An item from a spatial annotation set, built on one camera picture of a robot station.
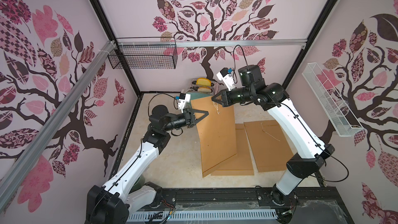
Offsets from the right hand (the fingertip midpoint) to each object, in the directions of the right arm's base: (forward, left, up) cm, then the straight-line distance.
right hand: (214, 101), depth 64 cm
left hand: (-7, +3, -2) cm, 8 cm away
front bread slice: (+27, +4, -19) cm, 34 cm away
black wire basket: (+83, +55, -25) cm, 102 cm away
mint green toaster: (+25, +10, -22) cm, 35 cm away
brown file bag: (-10, -1, -10) cm, 14 cm away
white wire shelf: (+2, -62, -12) cm, 63 cm away
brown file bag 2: (-14, -16, -39) cm, 44 cm away
